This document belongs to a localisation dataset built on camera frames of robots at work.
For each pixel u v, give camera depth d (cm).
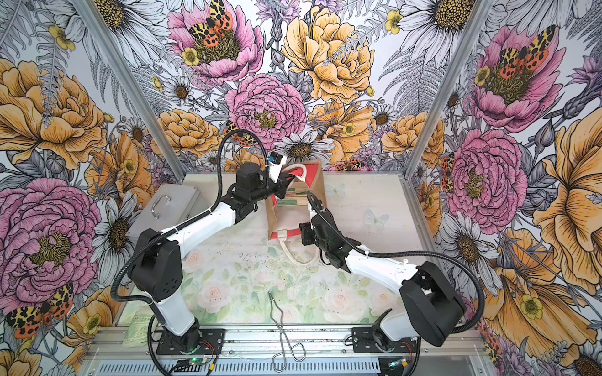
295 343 75
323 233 65
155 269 47
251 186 68
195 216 56
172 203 90
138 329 75
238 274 89
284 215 100
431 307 43
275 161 72
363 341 73
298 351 74
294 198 103
